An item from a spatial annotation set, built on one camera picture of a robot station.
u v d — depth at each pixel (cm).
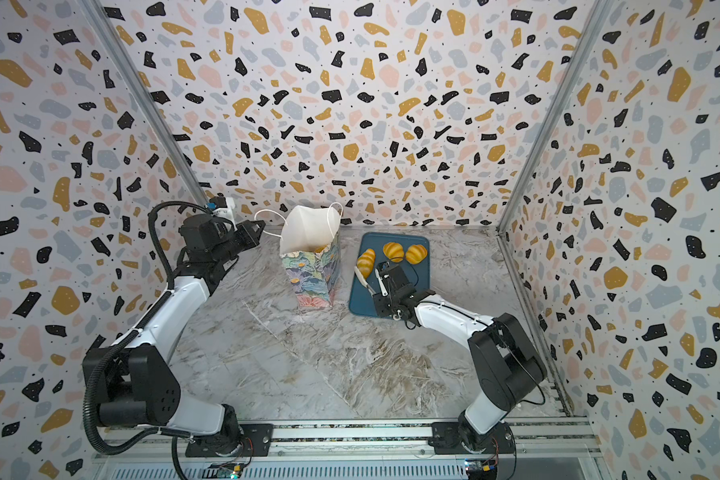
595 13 72
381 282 84
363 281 94
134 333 45
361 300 100
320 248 103
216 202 70
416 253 109
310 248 104
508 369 46
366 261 109
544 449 77
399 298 70
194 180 105
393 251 110
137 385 42
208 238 62
